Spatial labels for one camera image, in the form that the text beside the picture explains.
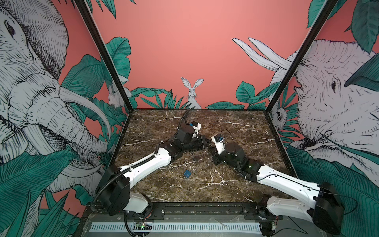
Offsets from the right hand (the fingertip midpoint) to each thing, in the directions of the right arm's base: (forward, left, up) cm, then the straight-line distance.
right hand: (208, 147), depth 76 cm
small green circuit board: (-33, +32, -18) cm, 49 cm away
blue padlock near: (-7, +11, -19) cm, 23 cm away
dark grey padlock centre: (+3, +6, -19) cm, 20 cm away
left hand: (+1, -3, +4) cm, 5 cm away
